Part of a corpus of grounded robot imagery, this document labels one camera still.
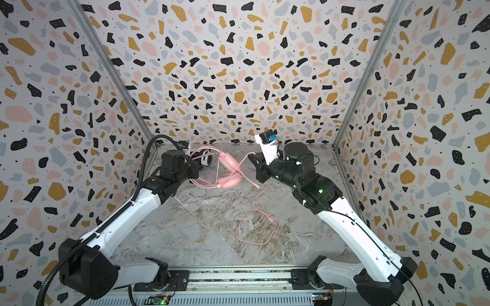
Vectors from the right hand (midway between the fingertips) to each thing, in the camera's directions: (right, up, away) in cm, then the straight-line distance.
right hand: (248, 152), depth 59 cm
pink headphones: (-9, -8, +20) cm, 23 cm away
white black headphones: (-27, 0, +47) cm, 54 cm away
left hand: (-24, -2, +21) cm, 32 cm away
